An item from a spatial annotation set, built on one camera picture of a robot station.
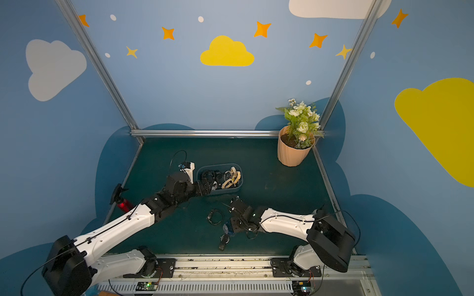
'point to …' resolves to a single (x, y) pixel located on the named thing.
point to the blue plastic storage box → (222, 167)
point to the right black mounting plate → (286, 267)
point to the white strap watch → (215, 185)
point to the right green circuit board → (301, 287)
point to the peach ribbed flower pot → (294, 148)
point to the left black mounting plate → (158, 267)
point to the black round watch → (215, 216)
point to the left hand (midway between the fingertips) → (210, 180)
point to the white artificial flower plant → (303, 123)
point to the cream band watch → (229, 182)
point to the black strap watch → (224, 239)
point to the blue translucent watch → (226, 230)
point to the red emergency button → (126, 205)
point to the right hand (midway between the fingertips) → (237, 220)
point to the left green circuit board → (146, 286)
